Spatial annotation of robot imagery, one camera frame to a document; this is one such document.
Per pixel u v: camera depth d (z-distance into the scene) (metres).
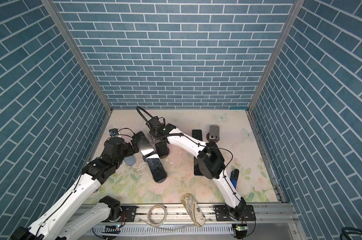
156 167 0.81
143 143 0.88
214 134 1.00
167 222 0.72
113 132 0.65
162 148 0.98
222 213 0.74
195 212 0.72
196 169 0.89
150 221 0.72
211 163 0.54
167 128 0.66
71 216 0.45
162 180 0.81
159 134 0.66
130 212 0.74
